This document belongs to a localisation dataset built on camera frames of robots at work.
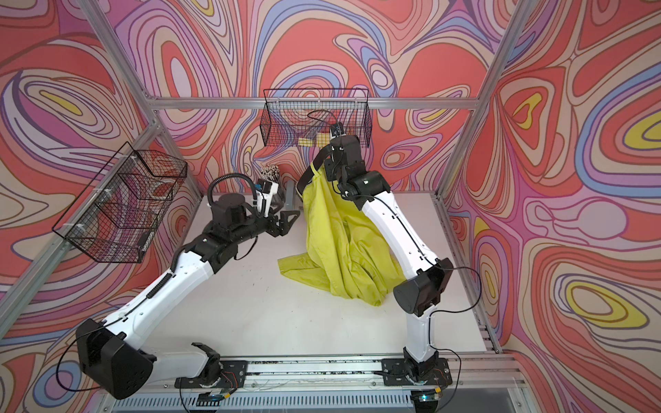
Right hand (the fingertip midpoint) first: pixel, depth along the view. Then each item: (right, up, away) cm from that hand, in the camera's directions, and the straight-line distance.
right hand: (339, 162), depth 77 cm
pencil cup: (-28, +1, +27) cm, 39 cm away
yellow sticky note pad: (-6, +11, +14) cm, 19 cm away
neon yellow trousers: (+3, -29, +5) cm, 30 cm away
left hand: (-13, -14, -4) cm, 20 cm away
